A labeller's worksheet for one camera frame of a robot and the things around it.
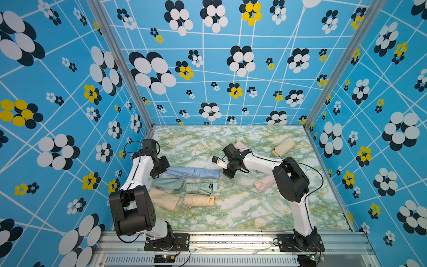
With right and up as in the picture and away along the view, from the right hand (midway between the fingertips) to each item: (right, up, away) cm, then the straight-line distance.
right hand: (227, 170), depth 98 cm
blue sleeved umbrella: (-25, 0, -7) cm, 26 cm away
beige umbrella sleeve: (-32, -13, -14) cm, 37 cm away
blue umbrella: (-17, -1, -6) cm, 18 cm away
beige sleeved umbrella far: (+38, +14, +7) cm, 41 cm away
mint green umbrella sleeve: (-29, -6, -10) cm, 31 cm away
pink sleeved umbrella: (+9, +14, +7) cm, 18 cm away
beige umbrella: (-18, -12, -15) cm, 27 cm away
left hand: (-33, +4, -9) cm, 35 cm away
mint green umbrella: (-14, -7, -11) cm, 20 cm away
